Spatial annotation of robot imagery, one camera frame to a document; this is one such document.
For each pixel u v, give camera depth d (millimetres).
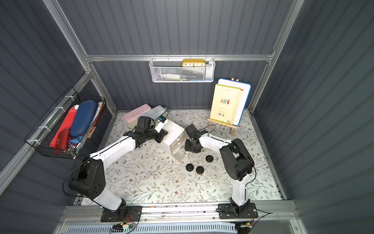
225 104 947
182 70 902
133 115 1052
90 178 445
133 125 1025
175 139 863
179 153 961
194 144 708
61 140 652
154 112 1050
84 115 723
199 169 869
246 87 885
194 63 869
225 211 734
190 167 889
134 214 738
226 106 943
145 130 712
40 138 609
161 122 773
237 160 510
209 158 929
